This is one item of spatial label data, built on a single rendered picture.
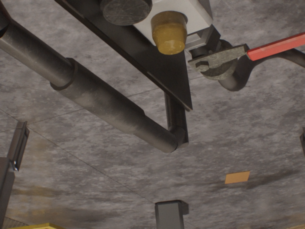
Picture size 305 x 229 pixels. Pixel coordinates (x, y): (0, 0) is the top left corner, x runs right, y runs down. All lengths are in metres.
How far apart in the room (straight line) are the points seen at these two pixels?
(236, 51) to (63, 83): 0.24
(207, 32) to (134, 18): 0.17
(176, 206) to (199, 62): 2.33
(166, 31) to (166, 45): 0.01
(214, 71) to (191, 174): 1.84
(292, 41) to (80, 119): 1.32
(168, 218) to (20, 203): 0.86
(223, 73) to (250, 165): 1.86
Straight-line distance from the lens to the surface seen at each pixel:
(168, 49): 0.52
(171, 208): 2.90
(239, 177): 2.65
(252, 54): 0.58
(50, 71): 0.41
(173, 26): 0.51
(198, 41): 0.60
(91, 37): 1.36
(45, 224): 3.33
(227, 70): 0.66
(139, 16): 0.45
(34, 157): 2.15
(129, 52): 0.52
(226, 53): 0.59
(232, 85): 0.71
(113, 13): 0.44
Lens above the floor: 0.78
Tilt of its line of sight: 26 degrees down
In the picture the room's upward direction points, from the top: 174 degrees clockwise
